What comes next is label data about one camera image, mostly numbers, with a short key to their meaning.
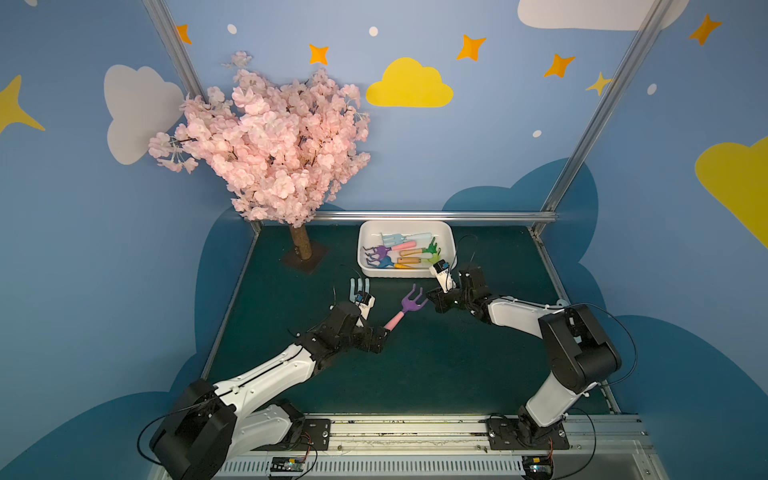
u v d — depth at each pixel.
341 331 0.64
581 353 0.47
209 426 0.40
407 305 0.93
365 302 0.75
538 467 0.73
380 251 1.14
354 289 1.04
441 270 0.84
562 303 0.96
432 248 1.14
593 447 0.73
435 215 1.23
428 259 1.12
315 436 0.75
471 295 0.75
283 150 0.68
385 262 1.11
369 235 1.16
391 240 1.19
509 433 0.75
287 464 0.72
